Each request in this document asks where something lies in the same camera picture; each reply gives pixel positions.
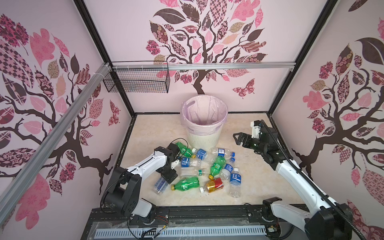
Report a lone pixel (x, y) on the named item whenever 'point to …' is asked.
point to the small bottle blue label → (227, 168)
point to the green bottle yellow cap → (215, 168)
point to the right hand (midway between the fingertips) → (240, 134)
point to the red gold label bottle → (212, 185)
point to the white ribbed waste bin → (209, 142)
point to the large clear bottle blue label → (160, 185)
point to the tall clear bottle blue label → (235, 183)
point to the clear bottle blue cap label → (215, 152)
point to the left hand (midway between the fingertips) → (163, 177)
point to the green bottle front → (186, 183)
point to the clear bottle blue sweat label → (203, 155)
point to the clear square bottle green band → (190, 171)
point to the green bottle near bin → (185, 150)
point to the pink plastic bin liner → (203, 114)
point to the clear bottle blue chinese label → (186, 162)
